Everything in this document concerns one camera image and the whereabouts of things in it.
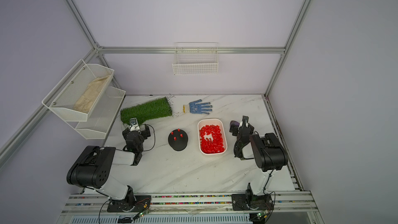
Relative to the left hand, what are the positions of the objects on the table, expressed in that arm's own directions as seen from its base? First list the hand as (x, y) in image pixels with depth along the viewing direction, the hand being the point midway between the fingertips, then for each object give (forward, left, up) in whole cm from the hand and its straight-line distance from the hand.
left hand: (137, 128), depth 93 cm
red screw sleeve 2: (-8, -28, +4) cm, 30 cm away
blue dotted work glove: (+21, -34, -6) cm, 40 cm away
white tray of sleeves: (-2, -46, -7) cm, 47 cm away
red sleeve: (-4, -26, +3) cm, 27 cm away
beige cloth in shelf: (-1, +19, +23) cm, 30 cm away
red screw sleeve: (-6, -23, +4) cm, 24 cm away
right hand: (+4, -66, -3) cm, 66 cm away
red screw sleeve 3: (-10, -25, +4) cm, 27 cm away
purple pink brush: (-2, -58, +5) cm, 59 cm away
